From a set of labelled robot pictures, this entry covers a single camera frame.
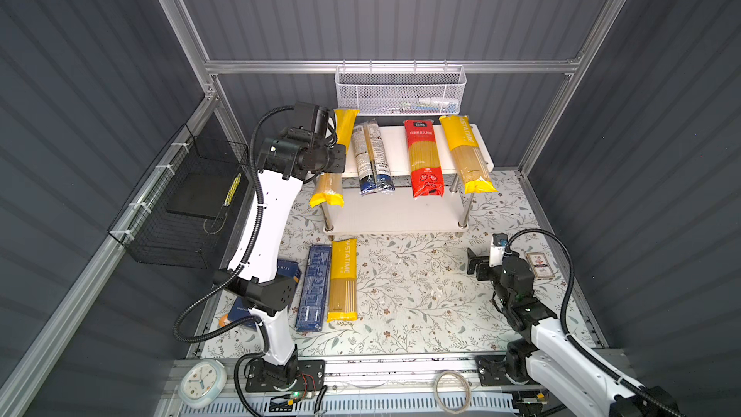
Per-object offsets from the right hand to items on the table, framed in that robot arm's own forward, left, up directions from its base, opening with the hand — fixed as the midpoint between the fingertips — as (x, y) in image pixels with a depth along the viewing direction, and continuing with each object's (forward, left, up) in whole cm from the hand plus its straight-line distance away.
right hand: (491, 249), depth 84 cm
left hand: (+11, +43, +27) cm, 52 cm away
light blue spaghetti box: (-9, +53, -9) cm, 54 cm away
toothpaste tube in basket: (+38, +11, +23) cm, 46 cm away
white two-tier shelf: (+19, +27, -7) cm, 33 cm away
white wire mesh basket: (+73, +24, +9) cm, 77 cm away
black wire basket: (0, +84, +16) cm, 86 cm away
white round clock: (-33, +77, -9) cm, 84 cm away
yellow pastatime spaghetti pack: (-13, +44, -10) cm, 47 cm away
